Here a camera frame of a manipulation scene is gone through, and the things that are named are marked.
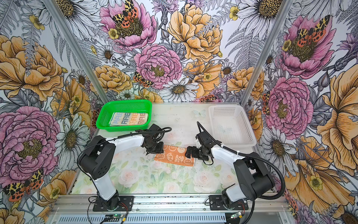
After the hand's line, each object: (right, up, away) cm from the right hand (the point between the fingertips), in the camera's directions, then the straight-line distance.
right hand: (192, 160), depth 87 cm
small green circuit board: (+22, -23, -16) cm, 35 cm away
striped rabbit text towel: (-49, +25, +20) cm, 59 cm away
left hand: (-21, +2, +4) cm, 21 cm away
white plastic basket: (+30, +20, +22) cm, 42 cm away
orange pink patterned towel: (-10, +2, +4) cm, 11 cm away
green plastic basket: (-43, +35, +28) cm, 63 cm away
